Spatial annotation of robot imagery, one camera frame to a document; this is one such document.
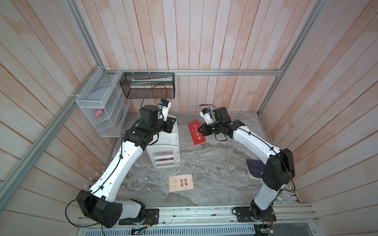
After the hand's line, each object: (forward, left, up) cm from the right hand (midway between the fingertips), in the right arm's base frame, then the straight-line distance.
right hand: (197, 128), depth 85 cm
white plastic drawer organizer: (-16, +18, +3) cm, 24 cm away
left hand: (-5, +13, +12) cm, 19 cm away
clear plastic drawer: (+1, +7, -19) cm, 20 cm away
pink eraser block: (+3, +56, +10) cm, 57 cm away
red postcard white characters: (-3, 0, -3) cm, 4 cm away
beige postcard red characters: (-25, +9, -20) cm, 33 cm away
